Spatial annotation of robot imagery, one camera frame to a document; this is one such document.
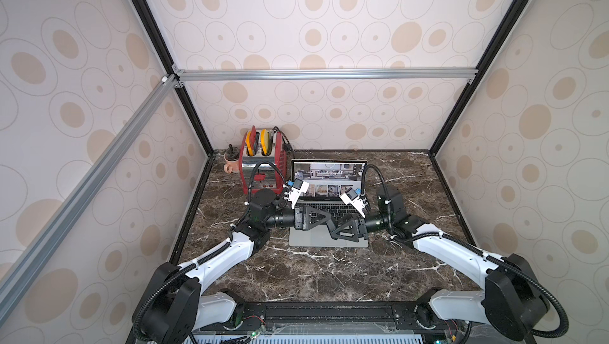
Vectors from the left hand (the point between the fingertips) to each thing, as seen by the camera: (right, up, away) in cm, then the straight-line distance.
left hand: (328, 221), depth 68 cm
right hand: (+2, -5, +2) cm, 6 cm away
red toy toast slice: (-28, +28, +27) cm, 48 cm away
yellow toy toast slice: (-24, +27, +29) cm, 46 cm away
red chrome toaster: (-23, +13, +27) cm, 38 cm away
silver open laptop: (+2, +11, +27) cm, 29 cm away
